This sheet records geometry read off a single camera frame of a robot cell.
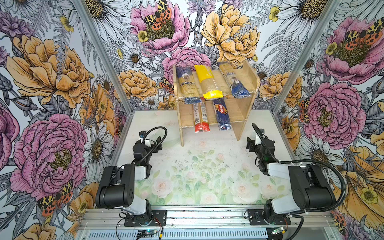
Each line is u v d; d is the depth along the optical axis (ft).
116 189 1.47
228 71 2.50
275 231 2.35
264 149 2.33
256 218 2.43
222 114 2.79
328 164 2.52
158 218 2.41
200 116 2.79
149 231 2.34
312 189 1.47
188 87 2.22
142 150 2.29
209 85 2.27
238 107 3.09
